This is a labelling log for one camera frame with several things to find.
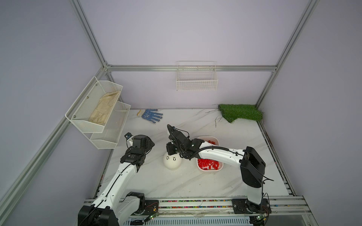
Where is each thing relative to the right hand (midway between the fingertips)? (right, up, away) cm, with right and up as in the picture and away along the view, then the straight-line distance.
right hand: (168, 148), depth 83 cm
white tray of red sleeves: (+23, -12, +5) cm, 27 cm away
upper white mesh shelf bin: (-42, +23, -6) cm, 48 cm away
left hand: (-15, +1, +1) cm, 15 cm away
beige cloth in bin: (-38, +29, 0) cm, 47 cm away
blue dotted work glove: (-21, +22, +33) cm, 45 cm away
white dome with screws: (+2, -7, -3) cm, 8 cm away
